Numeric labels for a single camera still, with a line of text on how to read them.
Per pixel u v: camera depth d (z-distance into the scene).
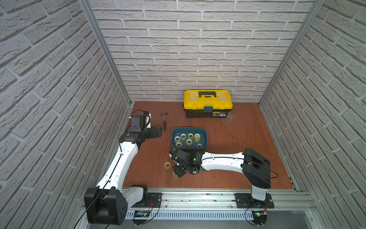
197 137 0.96
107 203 0.38
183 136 0.97
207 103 0.98
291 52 0.86
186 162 0.62
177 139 0.97
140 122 0.60
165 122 1.07
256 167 0.48
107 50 0.87
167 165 0.85
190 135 0.98
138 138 0.55
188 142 0.95
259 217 0.70
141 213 0.73
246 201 0.74
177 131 0.96
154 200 0.75
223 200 0.76
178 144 0.94
